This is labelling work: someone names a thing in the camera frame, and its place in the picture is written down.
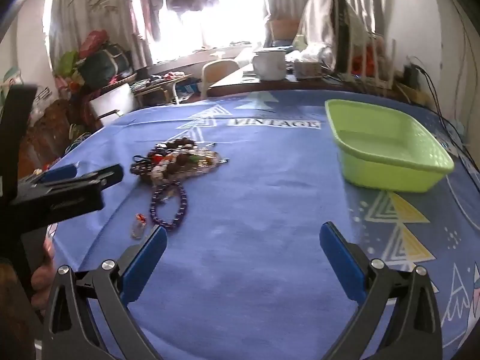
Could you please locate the white storage box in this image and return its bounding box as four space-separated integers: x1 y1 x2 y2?
90 82 136 126

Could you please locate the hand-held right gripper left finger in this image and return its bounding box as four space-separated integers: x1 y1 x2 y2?
42 226 168 360

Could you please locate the blue printed tablecloth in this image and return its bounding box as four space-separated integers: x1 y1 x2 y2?
45 89 480 360

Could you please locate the person's left hand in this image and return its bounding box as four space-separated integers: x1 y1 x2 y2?
30 229 57 310

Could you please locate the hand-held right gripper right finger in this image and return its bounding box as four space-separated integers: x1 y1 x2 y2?
319 222 445 360

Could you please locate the purple bead bracelet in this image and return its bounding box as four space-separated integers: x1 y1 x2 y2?
150 181 187 232

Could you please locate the black cable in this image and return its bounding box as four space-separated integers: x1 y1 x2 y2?
409 56 480 188

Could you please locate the beige chair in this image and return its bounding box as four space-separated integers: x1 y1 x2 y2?
200 59 241 100

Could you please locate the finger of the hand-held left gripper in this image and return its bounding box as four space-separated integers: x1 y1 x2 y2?
35 163 79 185
56 164 124 191

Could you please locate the white slatted rack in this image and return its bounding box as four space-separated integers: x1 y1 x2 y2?
347 32 398 91

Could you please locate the person's left forearm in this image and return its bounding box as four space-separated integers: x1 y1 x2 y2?
0 260 46 360

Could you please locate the tissue box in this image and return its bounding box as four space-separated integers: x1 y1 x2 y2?
293 59 323 79

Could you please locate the pile of mixed jewelry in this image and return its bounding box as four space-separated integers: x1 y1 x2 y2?
129 138 230 186

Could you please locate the red bag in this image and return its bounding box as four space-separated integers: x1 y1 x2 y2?
80 30 109 57

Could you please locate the wooden desk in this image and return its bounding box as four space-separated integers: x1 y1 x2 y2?
207 64 432 106

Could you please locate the green plastic basket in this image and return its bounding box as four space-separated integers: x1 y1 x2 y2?
325 99 455 193

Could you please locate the hanging pink clothing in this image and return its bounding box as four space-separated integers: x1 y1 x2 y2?
127 0 162 42

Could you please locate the small red-topped pendant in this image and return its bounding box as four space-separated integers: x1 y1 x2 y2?
130 214 148 239

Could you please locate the dark green duffel bag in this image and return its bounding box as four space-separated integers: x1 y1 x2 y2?
79 43 134 83

